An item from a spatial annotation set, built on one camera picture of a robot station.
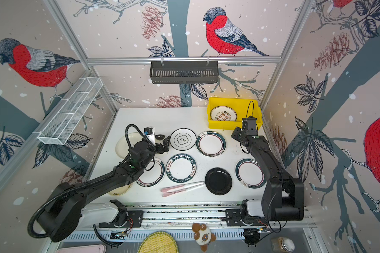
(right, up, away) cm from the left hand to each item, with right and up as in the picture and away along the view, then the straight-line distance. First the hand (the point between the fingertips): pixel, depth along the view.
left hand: (162, 135), depth 81 cm
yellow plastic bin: (+55, +18, +37) cm, 69 cm away
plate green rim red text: (+9, -20, +10) cm, 24 cm away
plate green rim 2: (+49, -23, +8) cm, 55 cm away
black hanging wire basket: (-2, +42, +26) cm, 49 cm away
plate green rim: (-6, -24, +4) cm, 25 cm away
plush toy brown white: (+21, -43, -14) cm, 49 cm away
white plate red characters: (+39, +14, +37) cm, 56 cm away
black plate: (+30, -25, +3) cm, 40 cm away
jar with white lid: (+51, -40, -22) cm, 68 cm away
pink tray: (-23, -46, -16) cm, 54 cm away
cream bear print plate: (-31, -10, +21) cm, 39 cm away
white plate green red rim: (+28, -7, +20) cm, 35 cm away
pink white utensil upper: (+10, -27, +2) cm, 29 cm away
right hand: (+40, +1, +7) cm, 41 cm away
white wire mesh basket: (-46, +11, -5) cm, 48 cm away
